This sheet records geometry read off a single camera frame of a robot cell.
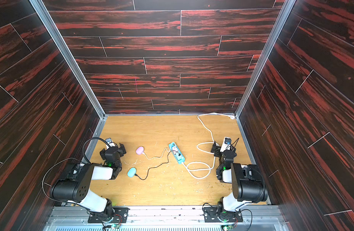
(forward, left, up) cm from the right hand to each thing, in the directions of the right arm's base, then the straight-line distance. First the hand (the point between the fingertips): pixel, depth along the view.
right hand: (226, 143), depth 91 cm
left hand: (-4, +73, -2) cm, 73 cm away
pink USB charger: (-5, +33, -1) cm, 33 cm away
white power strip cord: (+32, -11, -8) cm, 34 cm away
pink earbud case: (-3, +58, -8) cm, 58 cm away
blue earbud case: (-19, +59, -7) cm, 63 cm away
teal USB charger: (-9, +30, -2) cm, 32 cm away
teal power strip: (+2, +35, -6) cm, 36 cm away
